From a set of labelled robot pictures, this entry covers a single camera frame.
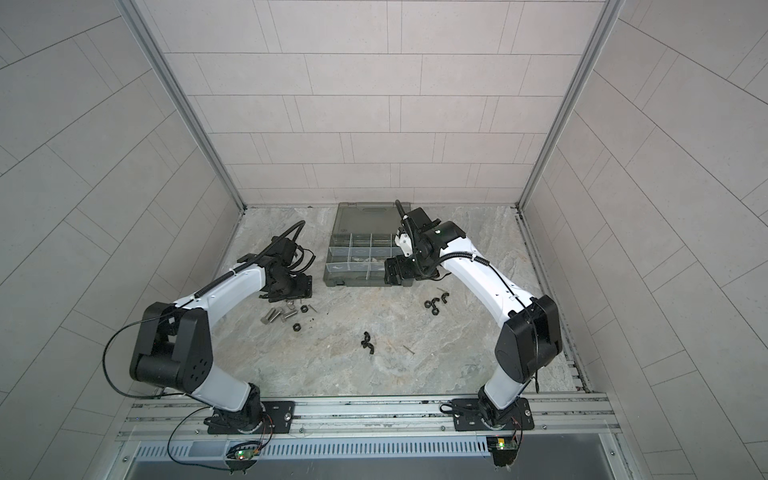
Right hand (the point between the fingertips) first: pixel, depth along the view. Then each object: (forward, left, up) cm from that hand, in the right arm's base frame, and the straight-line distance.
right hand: (399, 278), depth 79 cm
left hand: (+5, +27, -10) cm, 30 cm away
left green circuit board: (-35, +35, -11) cm, 51 cm away
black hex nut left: (-6, +30, -14) cm, 34 cm away
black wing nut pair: (-11, +10, -15) cm, 21 cm away
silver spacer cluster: (-2, +38, -13) cm, 40 cm away
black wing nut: (0, -10, -15) cm, 19 cm away
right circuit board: (-37, -22, -17) cm, 46 cm away
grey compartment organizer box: (+25, +12, -13) cm, 30 cm away
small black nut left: (0, +29, -14) cm, 32 cm away
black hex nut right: (-3, -10, -15) cm, 19 cm away
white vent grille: (-33, +43, -16) cm, 57 cm away
